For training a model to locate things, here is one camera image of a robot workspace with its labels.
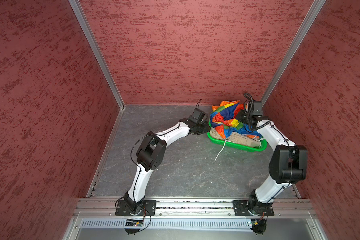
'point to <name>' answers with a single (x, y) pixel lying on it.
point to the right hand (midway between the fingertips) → (236, 116)
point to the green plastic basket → (244, 146)
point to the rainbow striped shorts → (223, 120)
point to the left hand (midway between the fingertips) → (209, 131)
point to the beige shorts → (244, 139)
